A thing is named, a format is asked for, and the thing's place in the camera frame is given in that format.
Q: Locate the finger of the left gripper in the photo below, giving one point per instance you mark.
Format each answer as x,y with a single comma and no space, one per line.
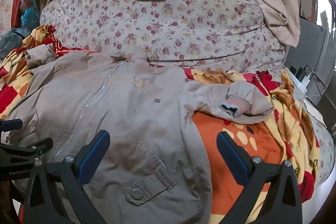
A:
10,125

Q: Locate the grey knit garment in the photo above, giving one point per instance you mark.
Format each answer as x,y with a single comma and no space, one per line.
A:
12,40

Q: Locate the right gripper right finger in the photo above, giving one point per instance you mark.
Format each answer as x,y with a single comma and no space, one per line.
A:
283,201

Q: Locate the grey beige zip jacket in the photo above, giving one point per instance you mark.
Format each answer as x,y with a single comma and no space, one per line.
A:
156,169

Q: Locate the orange yellow red blanket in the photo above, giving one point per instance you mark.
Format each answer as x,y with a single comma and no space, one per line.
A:
287,133

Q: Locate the blue plastic bag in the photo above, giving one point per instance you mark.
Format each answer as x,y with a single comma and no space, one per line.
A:
30,19

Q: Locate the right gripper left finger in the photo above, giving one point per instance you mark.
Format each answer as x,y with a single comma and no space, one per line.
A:
43,203

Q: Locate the floral quilt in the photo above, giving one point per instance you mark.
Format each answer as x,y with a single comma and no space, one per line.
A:
215,35

